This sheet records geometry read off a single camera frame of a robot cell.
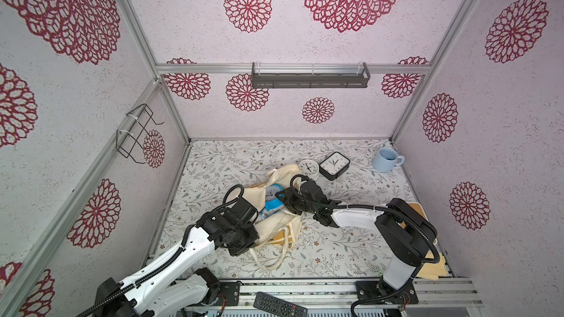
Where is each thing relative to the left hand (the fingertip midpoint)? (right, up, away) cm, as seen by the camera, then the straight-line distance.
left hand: (256, 244), depth 75 cm
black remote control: (+7, -18, -5) cm, 20 cm away
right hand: (+6, +15, +11) cm, 19 cm away
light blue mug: (+58, +29, +28) cm, 71 cm away
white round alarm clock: (+22, +25, +28) cm, 43 cm away
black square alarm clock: (+34, +26, +31) cm, 53 cm away
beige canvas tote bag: (+6, +5, +3) cm, 8 cm away
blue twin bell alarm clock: (+5, +12, +10) cm, 17 cm away
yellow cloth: (+62, -10, +3) cm, 63 cm away
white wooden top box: (+65, +10, +15) cm, 67 cm away
